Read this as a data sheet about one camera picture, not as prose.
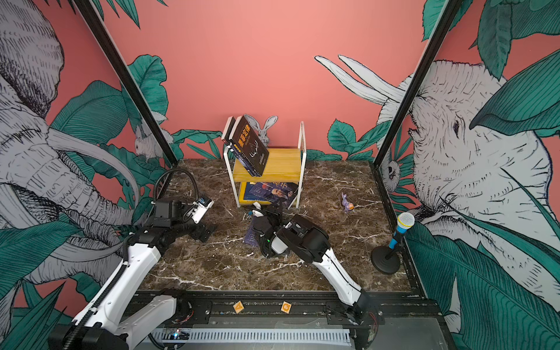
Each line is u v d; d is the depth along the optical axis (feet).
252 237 2.97
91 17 2.31
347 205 3.30
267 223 2.56
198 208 2.26
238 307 2.45
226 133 2.47
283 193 3.23
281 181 3.32
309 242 1.92
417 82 2.84
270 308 2.47
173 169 4.01
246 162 2.68
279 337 2.30
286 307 2.45
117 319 1.35
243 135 2.68
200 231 2.31
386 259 2.80
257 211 2.83
